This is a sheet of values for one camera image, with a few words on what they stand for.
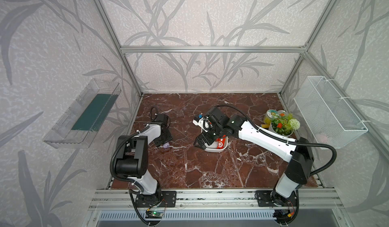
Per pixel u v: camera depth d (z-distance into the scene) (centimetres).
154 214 71
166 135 85
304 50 94
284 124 83
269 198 73
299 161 41
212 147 90
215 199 75
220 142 88
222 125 58
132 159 47
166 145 89
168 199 74
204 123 67
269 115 97
